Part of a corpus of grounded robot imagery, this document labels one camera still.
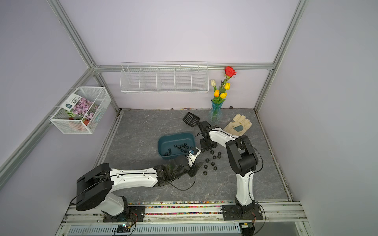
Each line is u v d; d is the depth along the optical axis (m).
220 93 0.89
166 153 0.96
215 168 0.89
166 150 0.97
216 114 1.08
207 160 0.92
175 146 0.99
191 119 1.14
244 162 0.52
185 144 0.99
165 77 0.99
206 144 0.88
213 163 0.91
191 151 0.67
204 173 0.87
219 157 0.94
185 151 0.96
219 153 0.96
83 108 0.74
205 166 0.89
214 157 0.94
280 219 0.72
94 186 0.43
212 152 0.96
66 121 0.72
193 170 0.69
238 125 1.08
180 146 0.97
